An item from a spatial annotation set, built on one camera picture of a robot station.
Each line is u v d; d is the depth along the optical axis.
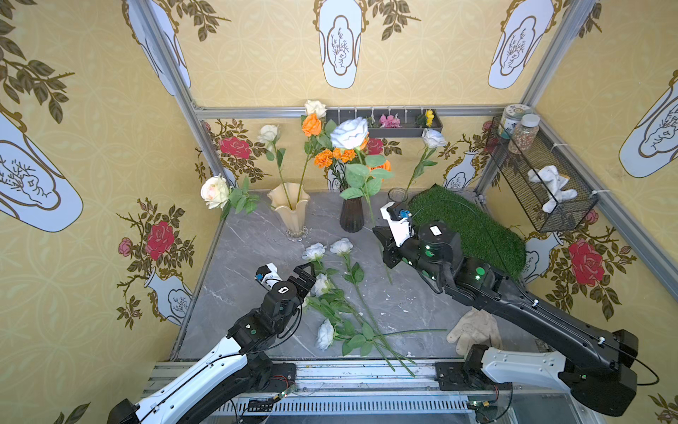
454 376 0.73
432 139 0.82
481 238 1.03
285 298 0.57
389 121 0.88
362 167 0.55
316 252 0.95
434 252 0.46
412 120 0.92
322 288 0.88
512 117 0.86
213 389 0.51
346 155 0.81
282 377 0.73
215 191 0.61
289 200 0.97
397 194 0.98
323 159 0.84
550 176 0.71
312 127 0.80
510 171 1.03
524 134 0.80
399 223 0.53
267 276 0.70
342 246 0.97
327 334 0.78
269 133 0.88
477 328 0.82
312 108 0.83
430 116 0.87
